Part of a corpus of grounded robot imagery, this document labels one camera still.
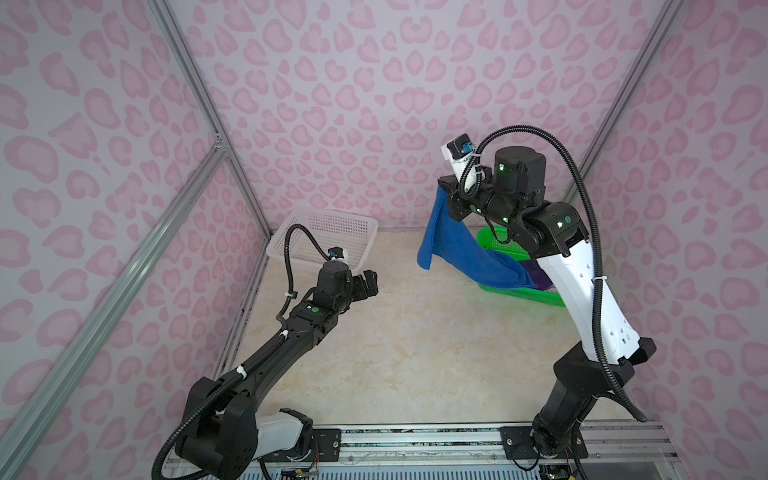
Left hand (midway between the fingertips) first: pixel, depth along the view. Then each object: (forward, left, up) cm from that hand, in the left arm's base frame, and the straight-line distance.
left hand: (372, 275), depth 83 cm
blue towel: (+1, -21, +13) cm, 24 cm away
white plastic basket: (+32, +10, -17) cm, 38 cm away
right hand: (+2, -16, +31) cm, 35 cm away
